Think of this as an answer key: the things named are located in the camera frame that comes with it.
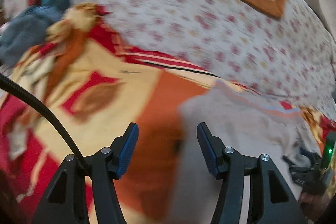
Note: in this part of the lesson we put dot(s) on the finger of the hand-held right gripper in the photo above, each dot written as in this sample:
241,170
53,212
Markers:
304,171

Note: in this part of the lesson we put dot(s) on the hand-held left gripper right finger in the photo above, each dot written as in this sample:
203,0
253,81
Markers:
207,150

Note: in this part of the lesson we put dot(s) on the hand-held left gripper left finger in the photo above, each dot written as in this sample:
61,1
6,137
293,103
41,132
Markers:
128,150

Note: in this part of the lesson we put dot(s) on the beige zip jacket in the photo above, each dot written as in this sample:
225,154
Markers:
236,129

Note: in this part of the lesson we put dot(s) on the red orange yellow patterned blanket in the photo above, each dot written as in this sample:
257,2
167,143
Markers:
105,74

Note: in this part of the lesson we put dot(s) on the floral quilt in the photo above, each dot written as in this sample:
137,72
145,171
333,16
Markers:
183,24

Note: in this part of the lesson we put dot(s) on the grey cloth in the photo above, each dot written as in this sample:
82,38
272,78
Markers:
23,29

